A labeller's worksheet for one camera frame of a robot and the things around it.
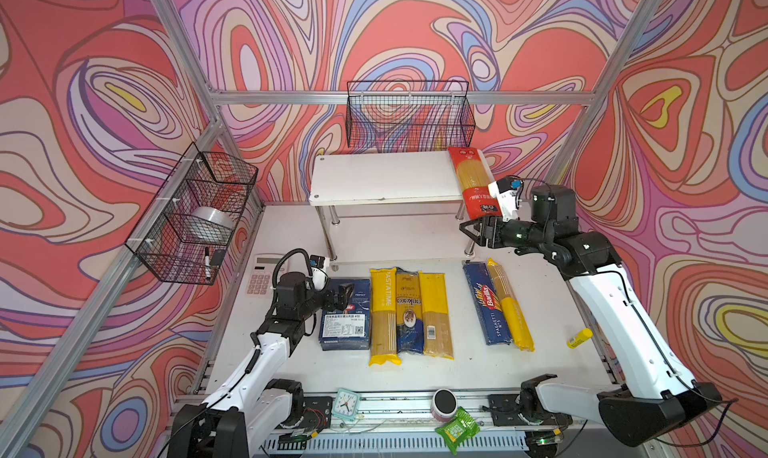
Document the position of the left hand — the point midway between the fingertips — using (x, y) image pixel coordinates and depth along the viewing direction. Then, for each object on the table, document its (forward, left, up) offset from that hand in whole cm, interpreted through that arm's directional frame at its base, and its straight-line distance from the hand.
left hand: (341, 280), depth 84 cm
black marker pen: (-3, +31, +14) cm, 34 cm away
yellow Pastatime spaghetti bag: (-5, -12, -10) cm, 16 cm away
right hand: (0, -32, +21) cm, 39 cm away
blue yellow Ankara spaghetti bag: (-5, -20, -10) cm, 23 cm away
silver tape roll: (+3, +29, +21) cm, 36 cm away
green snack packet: (-35, -30, -11) cm, 47 cm away
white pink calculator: (+8, +28, -9) cm, 31 cm away
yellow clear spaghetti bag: (-5, -28, -10) cm, 30 cm away
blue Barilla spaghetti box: (-3, -43, -8) cm, 44 cm away
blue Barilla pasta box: (-13, -2, -5) cm, 14 cm away
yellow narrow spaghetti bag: (-6, -50, -8) cm, 51 cm away
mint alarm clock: (-29, -3, -10) cm, 31 cm away
